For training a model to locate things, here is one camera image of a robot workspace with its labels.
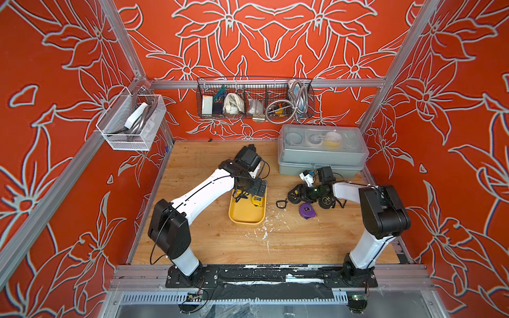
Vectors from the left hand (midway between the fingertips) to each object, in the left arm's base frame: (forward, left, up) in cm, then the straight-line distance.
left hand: (255, 186), depth 83 cm
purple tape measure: (-4, -24, -12) cm, 27 cm away
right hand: (+3, -17, -10) cm, 20 cm away
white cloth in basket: (+32, +12, +19) cm, 39 cm away
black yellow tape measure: (+1, -34, -11) cm, 36 cm away
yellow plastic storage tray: (-6, +5, -14) cm, 16 cm away
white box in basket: (+31, +25, +18) cm, 43 cm away
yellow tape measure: (-1, -1, -12) cm, 12 cm away
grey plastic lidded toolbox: (+20, -22, +4) cm, 30 cm away
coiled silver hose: (+29, -11, +18) cm, 36 cm away
